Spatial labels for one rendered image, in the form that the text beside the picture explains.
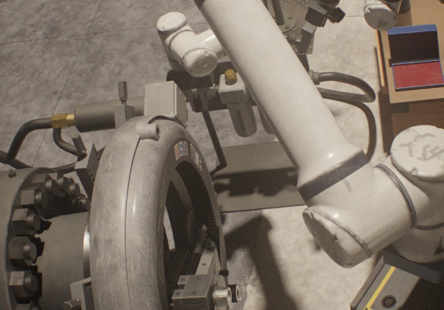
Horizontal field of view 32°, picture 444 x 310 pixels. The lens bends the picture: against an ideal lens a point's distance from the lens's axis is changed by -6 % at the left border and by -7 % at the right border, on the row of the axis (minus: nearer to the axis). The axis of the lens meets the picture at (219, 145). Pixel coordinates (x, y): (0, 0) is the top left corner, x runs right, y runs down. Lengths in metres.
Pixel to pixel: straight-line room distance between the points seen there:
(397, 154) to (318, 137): 0.16
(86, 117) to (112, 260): 0.61
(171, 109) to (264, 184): 0.89
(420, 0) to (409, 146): 1.19
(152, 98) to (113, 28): 1.72
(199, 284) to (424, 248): 0.50
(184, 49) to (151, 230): 0.69
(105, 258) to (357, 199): 0.50
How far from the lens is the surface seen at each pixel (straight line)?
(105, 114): 2.08
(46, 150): 3.28
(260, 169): 2.87
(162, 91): 2.03
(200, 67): 2.15
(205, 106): 2.45
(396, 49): 2.47
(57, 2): 4.09
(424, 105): 2.38
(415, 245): 1.73
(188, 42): 2.18
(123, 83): 1.96
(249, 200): 2.79
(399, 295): 2.12
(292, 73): 1.56
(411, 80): 2.41
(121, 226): 1.59
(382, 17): 1.90
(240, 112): 2.58
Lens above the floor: 2.14
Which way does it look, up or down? 46 degrees down
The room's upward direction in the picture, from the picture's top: 19 degrees counter-clockwise
